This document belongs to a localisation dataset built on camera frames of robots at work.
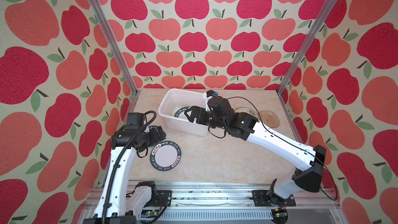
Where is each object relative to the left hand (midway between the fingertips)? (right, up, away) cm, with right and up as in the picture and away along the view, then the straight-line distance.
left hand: (161, 138), depth 74 cm
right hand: (+16, +13, -6) cm, 22 cm away
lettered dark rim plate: (-1, -14, +16) cm, 21 cm away
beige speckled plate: (+67, +7, +31) cm, 74 cm away
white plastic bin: (0, +20, +25) cm, 32 cm away
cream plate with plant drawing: (+54, +12, +33) cm, 65 cm away
